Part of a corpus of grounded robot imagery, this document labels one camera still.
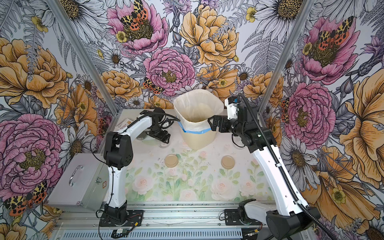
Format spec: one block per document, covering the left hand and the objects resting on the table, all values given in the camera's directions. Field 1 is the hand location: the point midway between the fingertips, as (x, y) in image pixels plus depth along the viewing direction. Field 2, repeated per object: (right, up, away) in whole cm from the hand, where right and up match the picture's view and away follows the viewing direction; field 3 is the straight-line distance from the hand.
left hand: (160, 142), depth 97 cm
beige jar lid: (+42, -12, -3) cm, 44 cm away
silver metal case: (-29, -16, -26) cm, 42 cm away
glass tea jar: (+1, -3, +5) cm, 6 cm away
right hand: (+32, +12, -27) cm, 43 cm away
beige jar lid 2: (+7, -11, -2) cm, 14 cm away
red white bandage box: (-29, +11, +12) cm, 33 cm away
